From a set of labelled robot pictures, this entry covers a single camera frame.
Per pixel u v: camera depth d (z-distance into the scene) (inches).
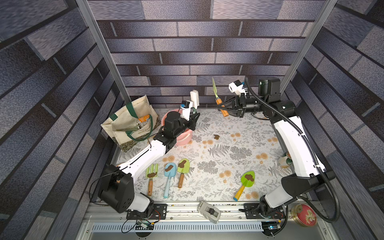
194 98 26.8
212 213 27.5
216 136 40.7
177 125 24.2
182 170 34.5
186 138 33.5
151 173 34.2
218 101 22.8
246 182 32.8
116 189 16.4
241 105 20.4
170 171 34.4
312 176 15.8
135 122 41.7
